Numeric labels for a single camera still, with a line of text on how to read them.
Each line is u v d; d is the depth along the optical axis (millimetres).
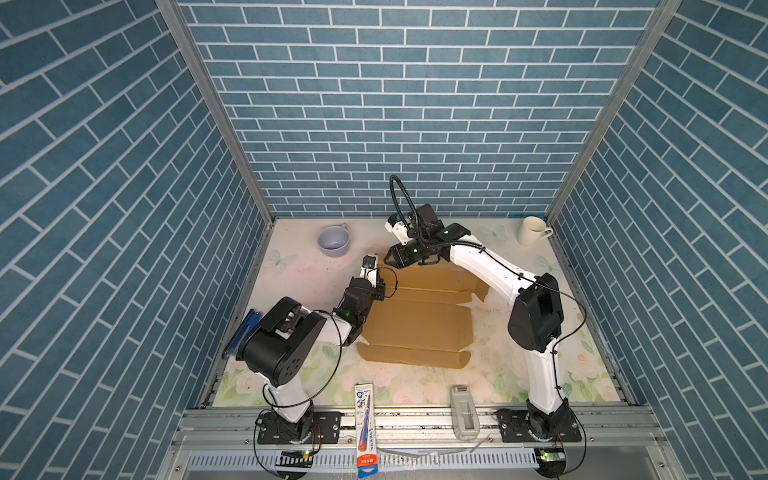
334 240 1105
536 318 511
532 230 1056
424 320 920
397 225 802
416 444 724
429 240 671
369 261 791
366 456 691
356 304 706
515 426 737
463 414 724
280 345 481
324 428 742
